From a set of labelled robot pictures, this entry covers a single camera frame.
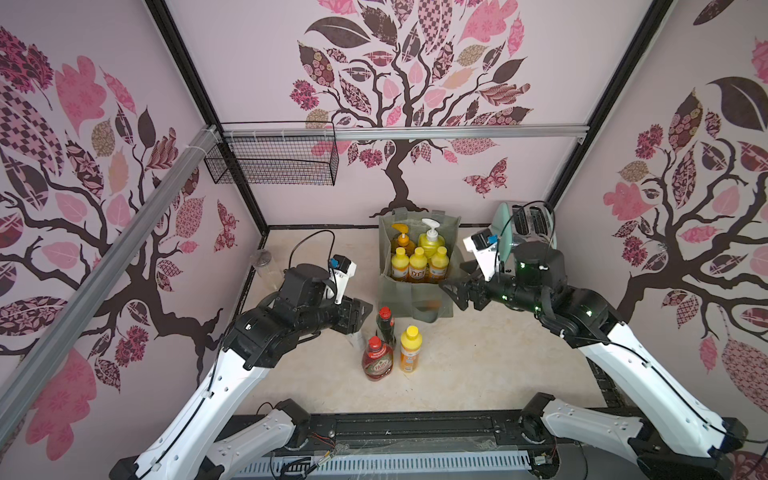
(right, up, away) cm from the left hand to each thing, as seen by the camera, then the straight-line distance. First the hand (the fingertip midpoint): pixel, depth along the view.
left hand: (360, 311), depth 65 cm
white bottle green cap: (-3, -11, +16) cm, 20 cm away
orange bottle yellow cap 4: (+11, -10, +3) cm, 15 cm away
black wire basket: (-31, +46, +30) cm, 63 cm away
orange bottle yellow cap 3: (+21, +10, +20) cm, 30 cm away
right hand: (+21, +10, -3) cm, 23 cm away
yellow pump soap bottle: (+19, +17, +21) cm, 33 cm away
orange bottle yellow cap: (+10, +10, +20) cm, 24 cm away
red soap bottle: (+3, -14, +9) cm, 17 cm away
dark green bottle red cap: (+6, -6, +12) cm, 15 cm away
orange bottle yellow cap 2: (+15, +10, +20) cm, 27 cm away
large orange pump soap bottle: (+10, +17, +23) cm, 30 cm away
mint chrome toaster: (+50, +24, +36) cm, 66 cm away
